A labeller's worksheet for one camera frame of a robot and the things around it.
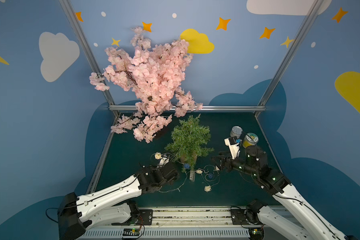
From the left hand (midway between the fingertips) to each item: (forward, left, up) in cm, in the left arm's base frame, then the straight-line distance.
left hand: (167, 169), depth 77 cm
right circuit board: (-26, -46, -16) cm, 55 cm away
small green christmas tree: (+7, -11, +18) cm, 22 cm away
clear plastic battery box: (0, -14, -6) cm, 15 cm away
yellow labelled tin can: (+24, -52, -4) cm, 58 cm away
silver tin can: (+33, -46, -8) cm, 57 cm away
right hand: (+4, -25, +12) cm, 28 cm away
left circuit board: (-26, +17, -16) cm, 35 cm away
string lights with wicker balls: (-6, -23, -11) cm, 26 cm away
